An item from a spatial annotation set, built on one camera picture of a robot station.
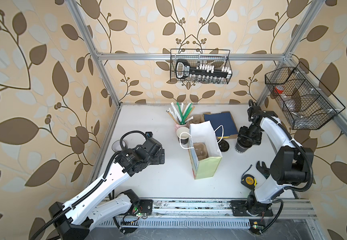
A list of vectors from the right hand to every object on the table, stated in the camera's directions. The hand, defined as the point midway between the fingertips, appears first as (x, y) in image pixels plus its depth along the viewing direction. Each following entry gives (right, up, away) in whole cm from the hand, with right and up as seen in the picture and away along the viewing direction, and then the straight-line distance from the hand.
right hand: (245, 141), depth 86 cm
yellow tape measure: (-1, -21, -5) cm, 21 cm away
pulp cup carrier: (-25, -7, +8) cm, 27 cm away
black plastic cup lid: (-9, -4, +10) cm, 15 cm away
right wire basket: (+24, +20, -14) cm, 35 cm away
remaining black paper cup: (-37, +6, -19) cm, 43 cm away
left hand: (-50, -4, -12) cm, 52 cm away
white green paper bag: (-26, +6, -7) cm, 27 cm away
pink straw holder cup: (-40, +9, +10) cm, 42 cm away
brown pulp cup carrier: (-26, +14, +20) cm, 35 cm away
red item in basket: (+21, +31, +3) cm, 38 cm away
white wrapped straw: (-41, +17, +10) cm, 45 cm away
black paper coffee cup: (-3, -2, -1) cm, 3 cm away
